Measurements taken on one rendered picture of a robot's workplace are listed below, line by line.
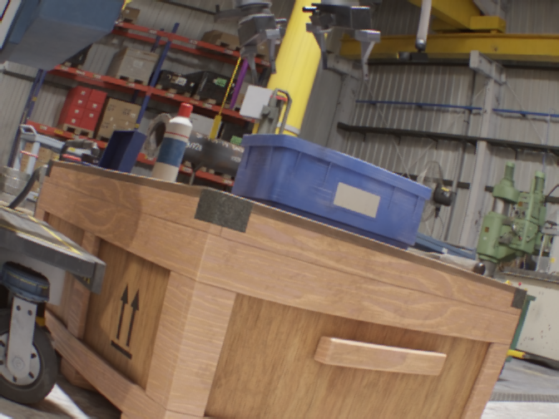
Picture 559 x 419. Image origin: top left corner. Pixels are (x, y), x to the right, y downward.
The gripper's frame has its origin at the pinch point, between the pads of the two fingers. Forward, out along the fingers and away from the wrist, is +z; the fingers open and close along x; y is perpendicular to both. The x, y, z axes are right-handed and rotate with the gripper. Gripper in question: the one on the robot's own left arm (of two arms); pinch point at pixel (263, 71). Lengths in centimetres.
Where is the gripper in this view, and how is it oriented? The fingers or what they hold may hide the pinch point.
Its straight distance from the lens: 196.0
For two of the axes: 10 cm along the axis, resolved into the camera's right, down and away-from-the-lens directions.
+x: -3.1, 0.7, 9.5
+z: 1.5, 9.9, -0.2
